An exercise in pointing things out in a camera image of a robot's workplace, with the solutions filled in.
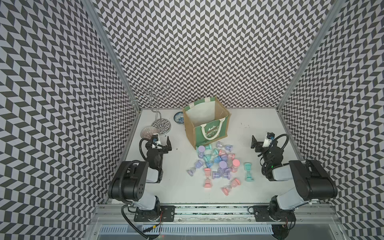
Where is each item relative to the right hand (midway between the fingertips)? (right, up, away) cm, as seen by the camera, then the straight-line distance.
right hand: (260, 137), depth 90 cm
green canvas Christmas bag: (-33, +10, +12) cm, 36 cm away
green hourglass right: (-8, -17, -2) cm, 19 cm away
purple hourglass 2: (-38, -16, -4) cm, 41 cm away
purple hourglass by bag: (-19, -7, +4) cm, 20 cm away
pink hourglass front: (-18, -24, -10) cm, 31 cm away
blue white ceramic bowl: (-52, +12, +20) cm, 57 cm away
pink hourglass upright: (-17, -13, -9) cm, 23 cm away
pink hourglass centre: (-23, -10, +3) cm, 25 cm away
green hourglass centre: (-32, -12, -1) cm, 34 cm away
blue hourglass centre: (-27, -13, -2) cm, 30 cm away
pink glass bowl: (-73, +2, +12) cm, 74 cm away
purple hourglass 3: (-27, -20, -8) cm, 34 cm away
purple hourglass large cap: (-36, -8, -3) cm, 37 cm away
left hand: (-61, 0, 0) cm, 61 cm away
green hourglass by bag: (-32, -7, +3) cm, 33 cm away
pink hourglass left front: (-33, -24, -9) cm, 41 cm away
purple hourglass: (-25, -14, -11) cm, 30 cm away
